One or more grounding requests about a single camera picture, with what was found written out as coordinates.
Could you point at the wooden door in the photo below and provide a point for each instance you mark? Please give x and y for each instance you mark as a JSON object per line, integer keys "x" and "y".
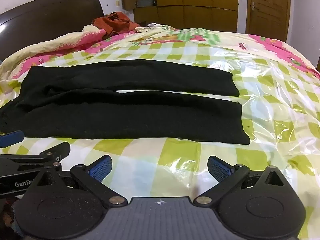
{"x": 270, "y": 5}

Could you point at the rust red garment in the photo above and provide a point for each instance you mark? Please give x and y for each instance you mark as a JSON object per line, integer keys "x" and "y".
{"x": 117, "y": 23}

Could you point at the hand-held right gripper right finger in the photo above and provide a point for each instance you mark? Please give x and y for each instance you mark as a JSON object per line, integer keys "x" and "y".
{"x": 218, "y": 169}

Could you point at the grey storage box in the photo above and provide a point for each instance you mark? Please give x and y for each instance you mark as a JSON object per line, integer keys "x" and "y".
{"x": 146, "y": 2}

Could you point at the white cloth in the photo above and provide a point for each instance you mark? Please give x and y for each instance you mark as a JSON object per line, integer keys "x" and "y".
{"x": 152, "y": 25}

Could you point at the checkered printed quilt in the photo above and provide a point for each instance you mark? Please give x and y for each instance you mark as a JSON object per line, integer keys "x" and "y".
{"x": 155, "y": 50}

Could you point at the dark brown headboard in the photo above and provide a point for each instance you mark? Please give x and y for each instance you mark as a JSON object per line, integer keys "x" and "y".
{"x": 50, "y": 17}

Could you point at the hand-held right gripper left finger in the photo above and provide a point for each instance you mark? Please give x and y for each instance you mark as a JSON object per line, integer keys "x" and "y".
{"x": 101, "y": 170}

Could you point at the wooden wardrobe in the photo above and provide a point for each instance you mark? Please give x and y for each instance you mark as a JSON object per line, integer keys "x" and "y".
{"x": 200, "y": 0}

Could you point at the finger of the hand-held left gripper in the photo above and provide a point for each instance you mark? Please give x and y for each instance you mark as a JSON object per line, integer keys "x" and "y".
{"x": 53, "y": 151}
{"x": 12, "y": 138}

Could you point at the black pants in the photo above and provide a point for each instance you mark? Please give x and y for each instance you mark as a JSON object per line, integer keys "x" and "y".
{"x": 125, "y": 120}

